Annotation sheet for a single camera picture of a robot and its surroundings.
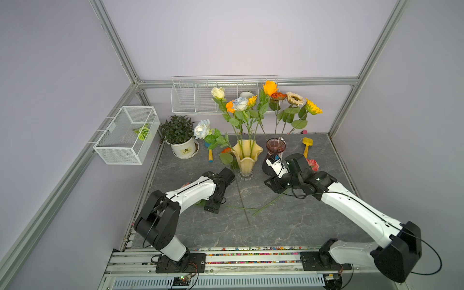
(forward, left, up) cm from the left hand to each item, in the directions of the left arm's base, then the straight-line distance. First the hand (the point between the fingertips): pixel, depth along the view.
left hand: (220, 200), depth 87 cm
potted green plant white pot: (+34, +21, +14) cm, 42 cm away
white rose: (+14, +1, +30) cm, 33 cm away
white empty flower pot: (+44, -16, +29) cm, 55 cm away
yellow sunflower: (+20, -39, +29) cm, 53 cm away
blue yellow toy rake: (+34, +6, -4) cm, 34 cm away
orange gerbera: (+33, -29, +30) cm, 53 cm away
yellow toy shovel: (+37, -57, -3) cm, 68 cm away
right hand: (+2, -22, +14) cm, 27 cm away
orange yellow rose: (+30, -7, +32) cm, 44 cm away
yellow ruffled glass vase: (+20, -15, +11) cm, 27 cm away
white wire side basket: (+23, +40, +22) cm, 51 cm away
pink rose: (+16, -53, 0) cm, 55 cm away
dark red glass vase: (+22, -30, +13) cm, 39 cm away
